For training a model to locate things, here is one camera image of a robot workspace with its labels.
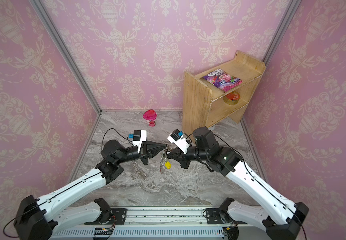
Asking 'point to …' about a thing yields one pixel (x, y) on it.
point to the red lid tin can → (231, 98)
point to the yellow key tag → (168, 165)
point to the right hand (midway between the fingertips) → (170, 154)
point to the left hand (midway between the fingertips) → (165, 149)
